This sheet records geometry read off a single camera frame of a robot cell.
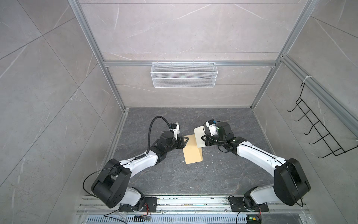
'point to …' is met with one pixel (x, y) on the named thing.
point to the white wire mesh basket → (183, 74)
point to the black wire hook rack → (336, 148)
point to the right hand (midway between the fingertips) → (201, 136)
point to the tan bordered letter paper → (199, 132)
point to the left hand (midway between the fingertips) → (187, 136)
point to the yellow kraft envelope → (192, 153)
